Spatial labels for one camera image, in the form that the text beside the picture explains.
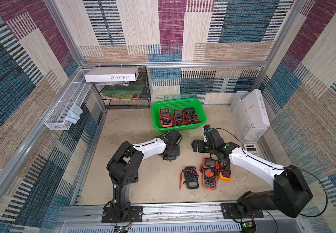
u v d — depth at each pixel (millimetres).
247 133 928
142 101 1206
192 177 812
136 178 817
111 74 779
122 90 946
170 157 893
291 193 414
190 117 1106
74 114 676
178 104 1085
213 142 652
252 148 943
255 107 916
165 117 1049
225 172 831
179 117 1060
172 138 756
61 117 693
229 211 732
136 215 739
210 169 828
